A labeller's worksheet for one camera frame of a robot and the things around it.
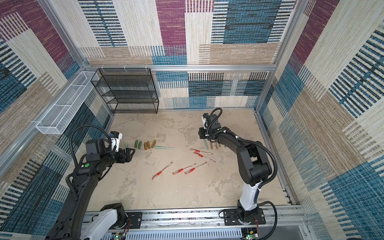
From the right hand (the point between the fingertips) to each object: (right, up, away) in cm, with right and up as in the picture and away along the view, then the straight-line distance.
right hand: (201, 133), depth 96 cm
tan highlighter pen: (+7, -8, +4) cm, 12 cm away
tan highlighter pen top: (+12, -8, +3) cm, 15 cm away
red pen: (-24, -22, -7) cm, 34 cm away
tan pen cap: (-32, -7, +6) cm, 33 cm away
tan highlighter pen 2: (+10, -8, +4) cm, 13 cm away
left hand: (-40, -6, -18) cm, 44 cm away
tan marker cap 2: (-35, -8, +5) cm, 36 cm away
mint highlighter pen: (-25, -9, +3) cm, 27 cm away
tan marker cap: (-36, -8, +3) cm, 38 cm away
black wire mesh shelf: (-53, +31, +15) cm, 63 cm away
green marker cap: (-44, -7, +6) cm, 45 cm away
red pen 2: (-13, -21, -7) cm, 26 cm away
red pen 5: (+2, -14, -2) cm, 15 cm away
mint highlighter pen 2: (+4, -9, +3) cm, 11 cm away
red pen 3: (-4, -20, -5) cm, 21 cm away
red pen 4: (0, -12, +1) cm, 12 cm away
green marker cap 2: (-41, -8, +6) cm, 42 cm away
